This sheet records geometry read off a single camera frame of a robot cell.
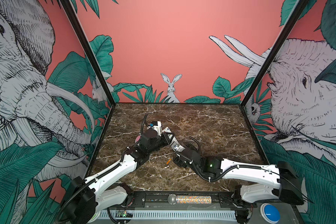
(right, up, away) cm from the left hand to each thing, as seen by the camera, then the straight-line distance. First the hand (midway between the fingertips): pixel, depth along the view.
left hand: (175, 133), depth 75 cm
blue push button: (+49, -41, -5) cm, 64 cm away
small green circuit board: (-26, -41, -5) cm, 49 cm away
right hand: (+1, -9, -1) cm, 9 cm away
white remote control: (-1, -4, -1) cm, 5 cm away
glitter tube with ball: (-1, -34, -4) cm, 34 cm away
